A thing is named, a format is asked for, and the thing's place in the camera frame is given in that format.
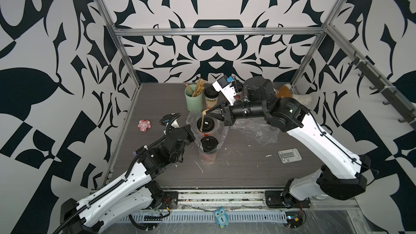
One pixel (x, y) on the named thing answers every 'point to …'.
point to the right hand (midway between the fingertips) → (206, 111)
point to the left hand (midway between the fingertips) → (189, 123)
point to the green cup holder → (194, 104)
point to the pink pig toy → (143, 125)
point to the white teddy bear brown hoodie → (285, 91)
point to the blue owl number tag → (222, 217)
